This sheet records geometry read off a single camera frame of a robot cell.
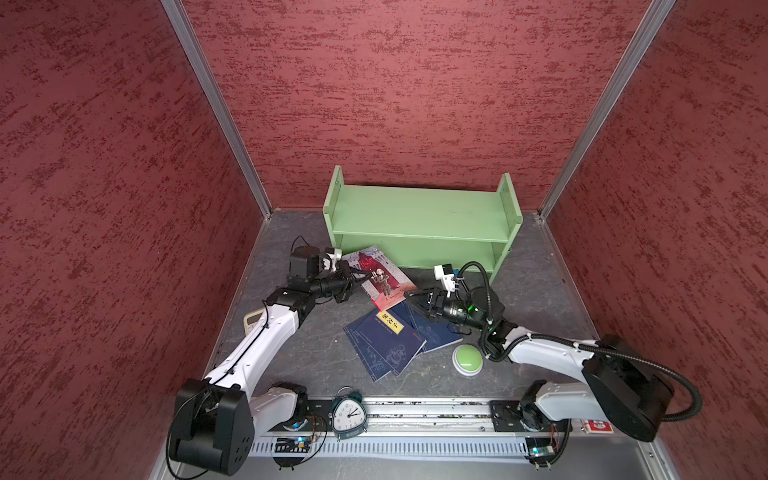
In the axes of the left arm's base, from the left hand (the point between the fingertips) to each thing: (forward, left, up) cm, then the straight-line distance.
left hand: (371, 280), depth 77 cm
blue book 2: (-17, -1, -20) cm, 26 cm away
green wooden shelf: (+13, -24, +7) cm, 28 cm away
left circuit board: (-34, +19, -21) cm, 45 cm away
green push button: (-15, -27, -18) cm, 35 cm away
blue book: (-7, -6, -18) cm, 21 cm away
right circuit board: (-35, -42, -20) cm, 58 cm away
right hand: (-7, -9, 0) cm, 11 cm away
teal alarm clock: (-29, +5, -16) cm, 33 cm away
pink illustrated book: (-1, -4, -1) cm, 4 cm away
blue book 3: (-7, -19, -18) cm, 27 cm away
